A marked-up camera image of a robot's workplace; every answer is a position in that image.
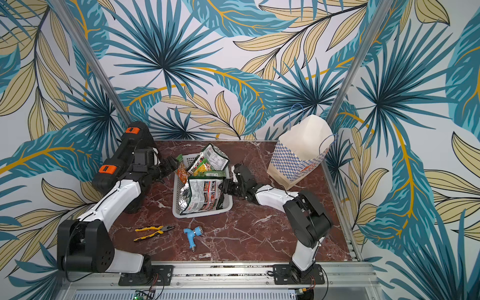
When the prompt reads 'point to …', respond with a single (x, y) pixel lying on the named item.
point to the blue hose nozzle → (197, 231)
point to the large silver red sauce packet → (201, 194)
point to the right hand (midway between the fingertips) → (221, 185)
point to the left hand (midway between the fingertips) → (173, 166)
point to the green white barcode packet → (218, 159)
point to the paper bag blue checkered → (303, 144)
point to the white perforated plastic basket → (188, 160)
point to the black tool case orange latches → (137, 135)
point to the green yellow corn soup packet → (204, 166)
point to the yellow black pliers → (161, 229)
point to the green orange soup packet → (182, 169)
